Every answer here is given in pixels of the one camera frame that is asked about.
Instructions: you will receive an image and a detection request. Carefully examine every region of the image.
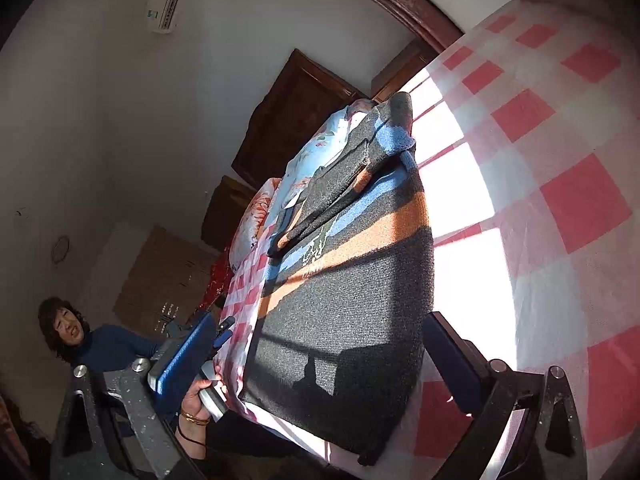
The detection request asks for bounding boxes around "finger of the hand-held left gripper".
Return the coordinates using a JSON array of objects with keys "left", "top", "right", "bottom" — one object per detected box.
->
[{"left": 212, "top": 316, "right": 237, "bottom": 352}]

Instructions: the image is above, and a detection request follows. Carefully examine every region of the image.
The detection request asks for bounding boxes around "person's head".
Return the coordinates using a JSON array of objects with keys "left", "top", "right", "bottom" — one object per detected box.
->
[{"left": 38, "top": 296, "right": 92, "bottom": 362}]

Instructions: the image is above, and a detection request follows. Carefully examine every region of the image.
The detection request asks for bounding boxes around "pink floral quilt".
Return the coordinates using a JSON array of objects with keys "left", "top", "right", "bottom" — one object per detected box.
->
[{"left": 229, "top": 177, "right": 281, "bottom": 281}]

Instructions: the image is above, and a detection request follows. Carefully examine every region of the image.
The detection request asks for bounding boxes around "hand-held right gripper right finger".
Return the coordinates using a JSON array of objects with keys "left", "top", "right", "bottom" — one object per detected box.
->
[{"left": 424, "top": 311, "right": 589, "bottom": 480}]

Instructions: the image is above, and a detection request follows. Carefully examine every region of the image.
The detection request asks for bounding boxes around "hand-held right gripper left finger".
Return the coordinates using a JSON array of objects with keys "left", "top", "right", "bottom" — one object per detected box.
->
[{"left": 50, "top": 310, "right": 232, "bottom": 480}]

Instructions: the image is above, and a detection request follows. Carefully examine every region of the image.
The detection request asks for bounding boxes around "grey striped knit sweater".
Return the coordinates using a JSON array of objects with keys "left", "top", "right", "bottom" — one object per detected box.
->
[{"left": 239, "top": 92, "right": 436, "bottom": 467}]

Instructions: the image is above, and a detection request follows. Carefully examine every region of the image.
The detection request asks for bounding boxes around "person's left hand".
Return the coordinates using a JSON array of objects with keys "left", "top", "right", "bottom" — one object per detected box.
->
[{"left": 180, "top": 364, "right": 229, "bottom": 423}]

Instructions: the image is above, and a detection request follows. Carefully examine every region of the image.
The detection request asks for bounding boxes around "pink checkered bed sheet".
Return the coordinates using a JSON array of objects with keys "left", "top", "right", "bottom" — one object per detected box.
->
[{"left": 220, "top": 0, "right": 640, "bottom": 480}]

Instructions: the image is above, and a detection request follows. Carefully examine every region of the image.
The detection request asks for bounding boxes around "large wooden headboard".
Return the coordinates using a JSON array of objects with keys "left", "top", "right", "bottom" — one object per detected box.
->
[{"left": 231, "top": 49, "right": 371, "bottom": 191}]

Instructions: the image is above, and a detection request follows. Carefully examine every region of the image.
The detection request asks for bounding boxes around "blue floral quilt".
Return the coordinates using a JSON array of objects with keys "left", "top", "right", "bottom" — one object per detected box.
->
[{"left": 282, "top": 100, "right": 381, "bottom": 211}]

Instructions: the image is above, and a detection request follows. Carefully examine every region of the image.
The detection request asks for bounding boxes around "person's left forearm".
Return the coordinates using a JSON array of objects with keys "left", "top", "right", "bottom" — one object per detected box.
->
[{"left": 174, "top": 412, "right": 213, "bottom": 463}]

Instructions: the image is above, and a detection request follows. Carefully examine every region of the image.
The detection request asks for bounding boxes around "small wooden headboard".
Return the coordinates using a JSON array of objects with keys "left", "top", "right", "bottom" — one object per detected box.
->
[{"left": 200, "top": 176, "right": 258, "bottom": 256}]

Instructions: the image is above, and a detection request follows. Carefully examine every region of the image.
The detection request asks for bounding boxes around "person's blue sweater torso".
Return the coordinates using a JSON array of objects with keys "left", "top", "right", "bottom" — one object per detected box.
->
[{"left": 70, "top": 324, "right": 168, "bottom": 368}]

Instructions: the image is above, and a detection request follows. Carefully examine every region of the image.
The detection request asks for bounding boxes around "red patterned cloth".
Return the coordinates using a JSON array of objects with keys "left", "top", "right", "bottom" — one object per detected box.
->
[{"left": 192, "top": 255, "right": 236, "bottom": 322}]

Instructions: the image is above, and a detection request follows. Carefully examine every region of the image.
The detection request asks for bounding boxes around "pink floral curtain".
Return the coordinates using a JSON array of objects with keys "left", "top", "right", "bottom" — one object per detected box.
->
[{"left": 320, "top": 0, "right": 466, "bottom": 56}]

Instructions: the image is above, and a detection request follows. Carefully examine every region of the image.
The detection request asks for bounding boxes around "cardboard box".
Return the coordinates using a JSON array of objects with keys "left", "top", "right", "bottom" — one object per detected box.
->
[{"left": 112, "top": 225, "right": 221, "bottom": 332}]

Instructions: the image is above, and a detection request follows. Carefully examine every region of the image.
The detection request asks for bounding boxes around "wooden nightstand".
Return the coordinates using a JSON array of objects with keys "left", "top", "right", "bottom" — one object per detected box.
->
[{"left": 370, "top": 40, "right": 441, "bottom": 103}]

